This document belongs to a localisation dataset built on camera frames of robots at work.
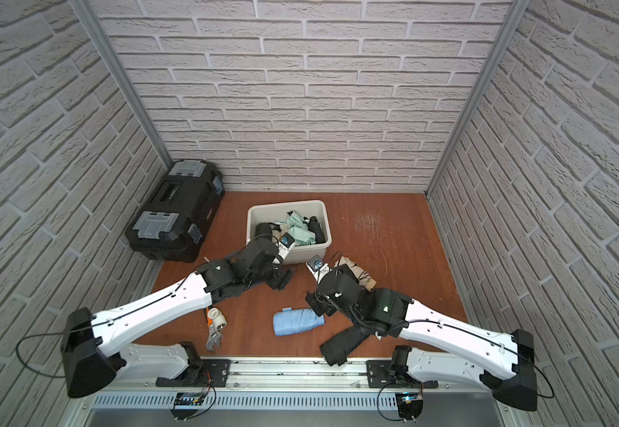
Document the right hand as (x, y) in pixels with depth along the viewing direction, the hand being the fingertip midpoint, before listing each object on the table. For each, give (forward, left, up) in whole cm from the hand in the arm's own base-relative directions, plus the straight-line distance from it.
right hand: (326, 280), depth 71 cm
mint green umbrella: (+23, +8, -6) cm, 25 cm away
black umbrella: (+28, +21, -12) cm, 37 cm away
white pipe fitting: (-3, +34, -17) cm, 38 cm away
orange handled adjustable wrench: (-7, +35, -19) cm, 41 cm away
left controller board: (-23, +41, -22) cm, 52 cm away
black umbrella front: (-14, -2, -18) cm, 23 cm away
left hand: (+8, +11, -1) cm, 13 cm away
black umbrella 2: (+30, +2, -14) cm, 33 cm away
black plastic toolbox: (+24, +50, -1) cm, 55 cm away
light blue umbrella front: (-5, +11, -17) cm, 21 cm away
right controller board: (-28, -21, -21) cm, 41 cm away
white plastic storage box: (+32, +18, -8) cm, 38 cm away
